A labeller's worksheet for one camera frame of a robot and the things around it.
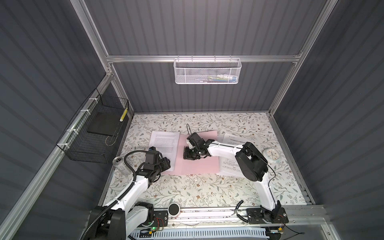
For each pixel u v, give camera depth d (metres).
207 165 0.87
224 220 0.74
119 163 0.78
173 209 0.72
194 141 0.77
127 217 0.43
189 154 0.85
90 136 0.72
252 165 0.56
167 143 1.03
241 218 0.74
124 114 0.82
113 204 0.44
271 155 0.94
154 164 0.67
